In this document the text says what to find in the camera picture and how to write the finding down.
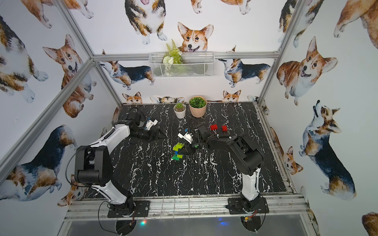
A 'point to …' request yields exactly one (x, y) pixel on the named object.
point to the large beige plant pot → (198, 104)
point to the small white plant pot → (179, 110)
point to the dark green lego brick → (174, 157)
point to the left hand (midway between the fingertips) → (163, 136)
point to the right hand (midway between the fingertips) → (178, 152)
